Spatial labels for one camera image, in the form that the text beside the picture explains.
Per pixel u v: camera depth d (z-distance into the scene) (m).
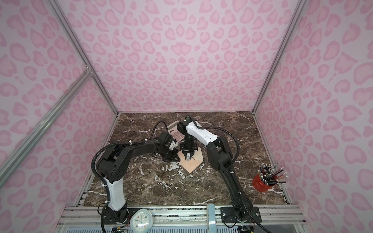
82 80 0.84
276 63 0.90
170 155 0.84
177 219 0.72
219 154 0.60
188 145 0.80
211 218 0.69
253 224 0.70
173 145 0.90
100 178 0.51
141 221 0.69
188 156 0.86
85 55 0.87
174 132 1.04
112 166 0.51
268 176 0.69
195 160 0.93
